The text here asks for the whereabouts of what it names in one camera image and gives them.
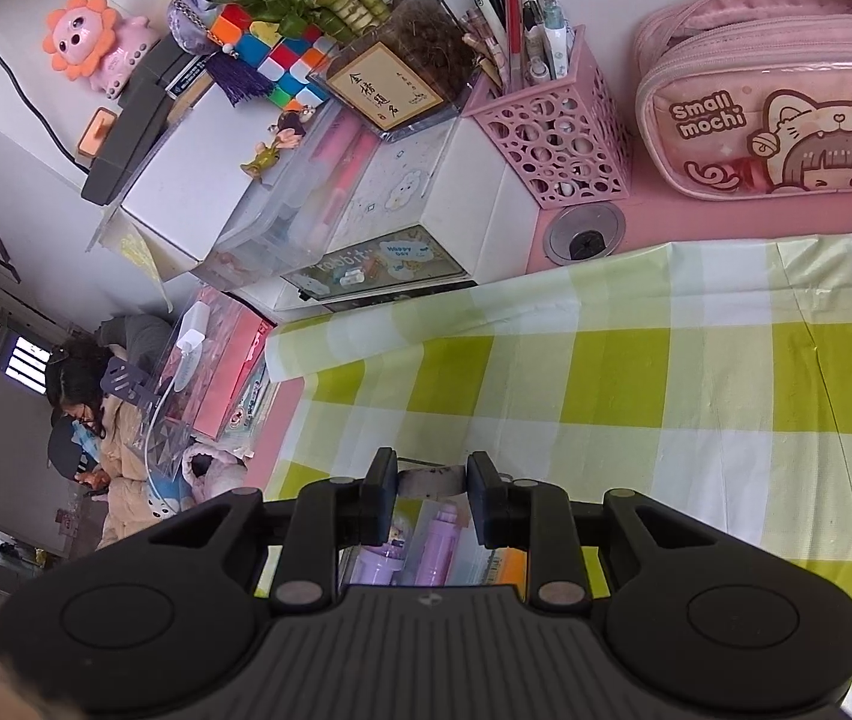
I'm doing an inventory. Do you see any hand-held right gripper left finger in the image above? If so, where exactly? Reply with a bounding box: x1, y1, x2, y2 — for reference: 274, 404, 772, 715
150, 448, 399, 610

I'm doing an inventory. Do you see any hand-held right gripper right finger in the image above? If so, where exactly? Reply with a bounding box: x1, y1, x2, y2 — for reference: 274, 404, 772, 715
467, 451, 713, 610

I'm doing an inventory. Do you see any white eraser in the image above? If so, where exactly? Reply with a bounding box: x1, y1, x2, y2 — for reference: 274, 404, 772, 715
398, 466, 470, 501

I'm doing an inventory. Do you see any clear plastic organizer box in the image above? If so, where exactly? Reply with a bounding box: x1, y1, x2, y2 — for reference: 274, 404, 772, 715
336, 465, 592, 590

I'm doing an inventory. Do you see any purple mechanical pen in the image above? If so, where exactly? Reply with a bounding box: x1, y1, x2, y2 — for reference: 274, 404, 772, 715
415, 506, 466, 587

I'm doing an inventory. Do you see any purple correction pen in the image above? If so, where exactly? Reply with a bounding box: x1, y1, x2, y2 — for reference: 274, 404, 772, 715
349, 508, 406, 587

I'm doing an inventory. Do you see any orange highlighter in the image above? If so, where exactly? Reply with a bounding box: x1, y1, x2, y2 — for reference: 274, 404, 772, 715
496, 547, 530, 587

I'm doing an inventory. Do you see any stack of thin books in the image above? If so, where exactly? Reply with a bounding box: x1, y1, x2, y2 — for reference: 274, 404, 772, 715
223, 360, 277, 458

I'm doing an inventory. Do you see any pink white plush toy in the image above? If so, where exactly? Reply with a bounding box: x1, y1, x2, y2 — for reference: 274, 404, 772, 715
182, 444, 251, 500

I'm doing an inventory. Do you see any green checked tablecloth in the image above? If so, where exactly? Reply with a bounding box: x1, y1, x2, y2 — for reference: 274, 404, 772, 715
246, 232, 852, 691

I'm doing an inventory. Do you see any white charger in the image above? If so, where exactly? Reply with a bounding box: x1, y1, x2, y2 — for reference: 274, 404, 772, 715
177, 302, 211, 352

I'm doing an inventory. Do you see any folding phone stand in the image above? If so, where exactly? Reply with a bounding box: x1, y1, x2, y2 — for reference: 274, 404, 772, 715
100, 360, 153, 410

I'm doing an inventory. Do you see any clear plastic storage box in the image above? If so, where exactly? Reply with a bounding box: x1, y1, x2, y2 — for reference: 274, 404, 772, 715
190, 101, 386, 292

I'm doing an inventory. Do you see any white drawer organizer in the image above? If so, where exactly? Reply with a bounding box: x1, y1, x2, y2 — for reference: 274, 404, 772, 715
235, 112, 547, 316

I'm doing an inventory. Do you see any clear sleeve yellow print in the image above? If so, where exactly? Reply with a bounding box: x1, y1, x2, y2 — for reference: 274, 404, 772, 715
85, 206, 176, 282

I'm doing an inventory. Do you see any pink perforated pen basket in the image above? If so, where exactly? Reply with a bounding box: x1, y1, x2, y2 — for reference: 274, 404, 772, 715
463, 24, 631, 209

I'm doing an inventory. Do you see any small toy figurine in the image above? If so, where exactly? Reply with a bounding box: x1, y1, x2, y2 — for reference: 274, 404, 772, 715
241, 109, 311, 181

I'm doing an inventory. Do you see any white cardboard box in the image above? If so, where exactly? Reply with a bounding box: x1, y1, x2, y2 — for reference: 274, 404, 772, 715
120, 79, 307, 267

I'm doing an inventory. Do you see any barred window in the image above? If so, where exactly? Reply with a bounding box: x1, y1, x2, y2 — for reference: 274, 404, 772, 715
0, 311, 52, 395

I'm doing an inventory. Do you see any wooden framed label sign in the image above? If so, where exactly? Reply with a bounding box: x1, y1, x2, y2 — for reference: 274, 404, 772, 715
325, 41, 446, 132

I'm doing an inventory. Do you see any dark grey box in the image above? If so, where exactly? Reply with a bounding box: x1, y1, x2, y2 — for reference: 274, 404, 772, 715
81, 36, 206, 205

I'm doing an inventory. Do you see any colourful puzzle cube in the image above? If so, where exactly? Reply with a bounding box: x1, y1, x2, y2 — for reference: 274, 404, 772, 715
208, 4, 341, 110

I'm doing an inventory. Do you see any small brown box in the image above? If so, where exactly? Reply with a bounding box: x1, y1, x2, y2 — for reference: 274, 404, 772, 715
75, 109, 121, 160

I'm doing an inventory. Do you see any clear box with label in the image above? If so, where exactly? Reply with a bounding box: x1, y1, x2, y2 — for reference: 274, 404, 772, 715
310, 0, 483, 143

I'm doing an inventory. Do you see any bunch of pens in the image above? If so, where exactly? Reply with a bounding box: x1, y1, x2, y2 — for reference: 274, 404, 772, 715
456, 0, 573, 91

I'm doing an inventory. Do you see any pink cartoon pencil case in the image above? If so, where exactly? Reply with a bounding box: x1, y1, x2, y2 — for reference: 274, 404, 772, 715
634, 0, 852, 201

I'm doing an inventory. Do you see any purple sachet with tassel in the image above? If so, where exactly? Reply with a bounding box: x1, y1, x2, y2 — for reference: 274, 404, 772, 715
167, 0, 269, 107

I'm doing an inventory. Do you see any pink orange lion toy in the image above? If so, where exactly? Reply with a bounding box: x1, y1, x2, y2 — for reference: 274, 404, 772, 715
43, 0, 151, 100

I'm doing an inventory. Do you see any white charger cable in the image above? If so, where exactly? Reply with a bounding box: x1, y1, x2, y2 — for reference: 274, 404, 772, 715
142, 349, 198, 518

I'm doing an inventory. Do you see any metal desk cable grommet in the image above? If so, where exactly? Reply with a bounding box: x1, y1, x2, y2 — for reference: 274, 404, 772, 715
544, 202, 627, 266

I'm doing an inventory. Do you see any black power cable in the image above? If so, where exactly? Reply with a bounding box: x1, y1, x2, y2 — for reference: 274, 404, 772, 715
0, 0, 89, 166

